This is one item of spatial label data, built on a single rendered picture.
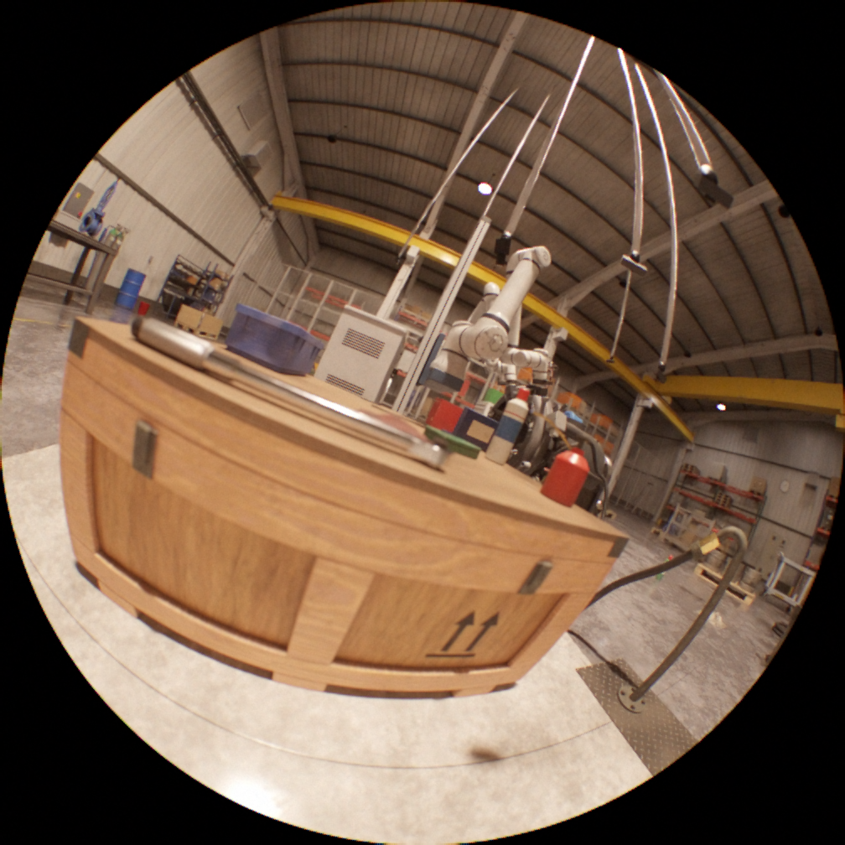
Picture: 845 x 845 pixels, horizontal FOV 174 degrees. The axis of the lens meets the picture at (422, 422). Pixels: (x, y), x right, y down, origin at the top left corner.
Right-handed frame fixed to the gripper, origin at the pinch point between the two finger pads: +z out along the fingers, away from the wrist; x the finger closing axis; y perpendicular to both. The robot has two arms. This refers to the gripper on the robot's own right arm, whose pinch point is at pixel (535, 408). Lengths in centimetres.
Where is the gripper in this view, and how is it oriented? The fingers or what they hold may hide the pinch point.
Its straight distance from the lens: 164.6
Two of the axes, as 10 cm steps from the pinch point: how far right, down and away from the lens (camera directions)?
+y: -9.8, 0.2, -2.0
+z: -0.4, 9.6, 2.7
